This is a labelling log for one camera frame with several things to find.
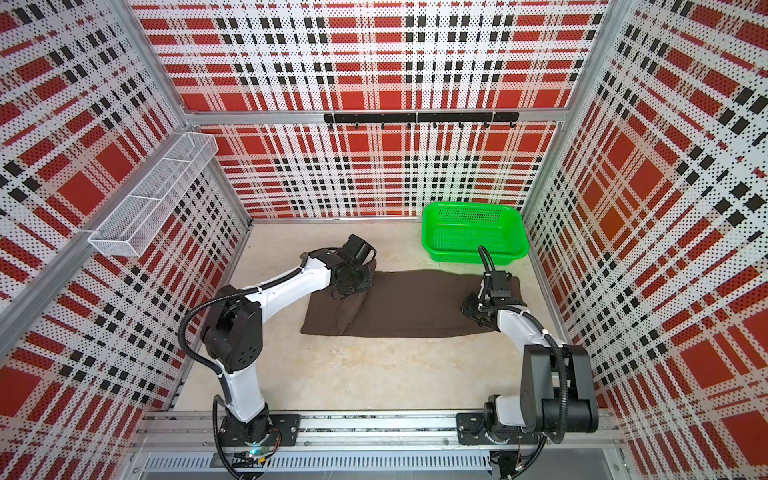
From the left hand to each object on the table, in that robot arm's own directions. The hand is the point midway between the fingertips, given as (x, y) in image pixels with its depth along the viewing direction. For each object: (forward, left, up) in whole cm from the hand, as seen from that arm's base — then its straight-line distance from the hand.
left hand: (370, 283), depth 91 cm
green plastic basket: (+31, -31, -11) cm, 45 cm away
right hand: (-6, -30, -5) cm, 31 cm away
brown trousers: (0, -11, -13) cm, 16 cm away
